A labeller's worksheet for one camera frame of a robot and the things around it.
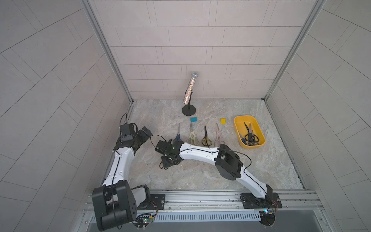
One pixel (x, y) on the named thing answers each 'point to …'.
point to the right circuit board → (267, 219)
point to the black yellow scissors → (206, 141)
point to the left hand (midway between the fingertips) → (147, 132)
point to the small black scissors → (163, 166)
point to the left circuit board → (143, 221)
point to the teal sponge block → (193, 119)
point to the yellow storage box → (241, 129)
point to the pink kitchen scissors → (218, 142)
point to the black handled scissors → (256, 143)
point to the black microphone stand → (185, 92)
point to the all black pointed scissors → (249, 137)
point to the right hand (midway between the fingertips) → (166, 165)
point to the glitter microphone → (193, 76)
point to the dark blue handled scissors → (243, 139)
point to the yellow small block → (223, 121)
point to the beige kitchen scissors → (192, 138)
